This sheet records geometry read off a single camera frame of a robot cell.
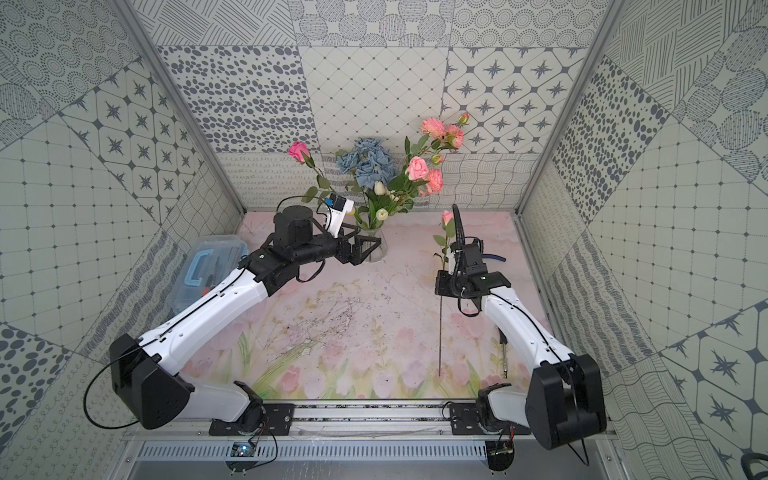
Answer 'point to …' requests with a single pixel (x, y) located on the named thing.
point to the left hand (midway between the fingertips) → (378, 238)
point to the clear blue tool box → (205, 260)
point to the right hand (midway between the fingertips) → (441, 286)
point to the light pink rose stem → (446, 234)
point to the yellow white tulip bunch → (384, 199)
